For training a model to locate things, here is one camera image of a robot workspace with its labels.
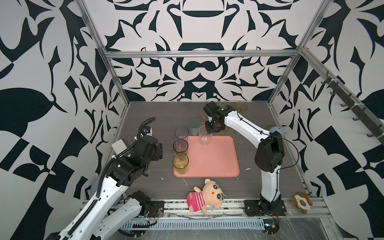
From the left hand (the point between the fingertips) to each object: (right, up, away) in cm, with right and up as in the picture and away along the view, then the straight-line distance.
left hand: (152, 142), depth 70 cm
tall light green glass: (+12, -12, +11) cm, 20 cm away
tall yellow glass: (+51, +19, +31) cm, 63 cm away
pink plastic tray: (+35, -14, +23) cm, 44 cm away
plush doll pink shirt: (+28, -25, +1) cm, 37 cm away
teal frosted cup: (+19, +7, +27) cm, 34 cm away
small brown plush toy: (+72, -29, +4) cm, 78 cm away
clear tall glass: (+26, 0, +18) cm, 32 cm away
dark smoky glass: (+11, -5, +18) cm, 22 cm away
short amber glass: (+35, +4, +11) cm, 37 cm away
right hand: (+29, +5, +19) cm, 35 cm away
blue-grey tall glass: (+12, +3, +17) cm, 21 cm away
